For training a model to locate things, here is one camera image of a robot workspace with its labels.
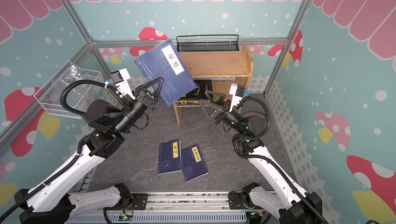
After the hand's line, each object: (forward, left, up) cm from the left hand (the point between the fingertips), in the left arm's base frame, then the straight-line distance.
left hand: (164, 83), depth 50 cm
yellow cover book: (+17, -5, -29) cm, 34 cm away
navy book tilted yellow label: (-8, -8, -52) cm, 53 cm away
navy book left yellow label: (-5, +6, -51) cm, 52 cm away
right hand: (-2, -12, -5) cm, 14 cm away
